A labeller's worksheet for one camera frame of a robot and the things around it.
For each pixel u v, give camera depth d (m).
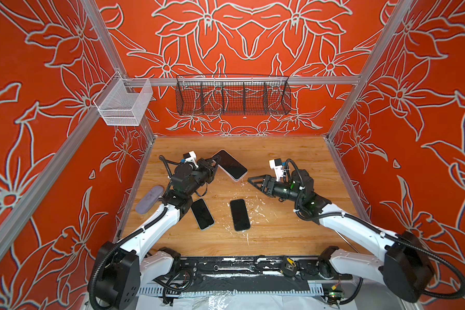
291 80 0.91
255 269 0.74
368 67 0.87
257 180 0.68
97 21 0.73
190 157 0.72
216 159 0.74
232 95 0.98
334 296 0.68
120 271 0.39
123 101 0.93
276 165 0.70
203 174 0.68
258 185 0.65
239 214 0.88
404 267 0.39
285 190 0.65
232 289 0.70
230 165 0.75
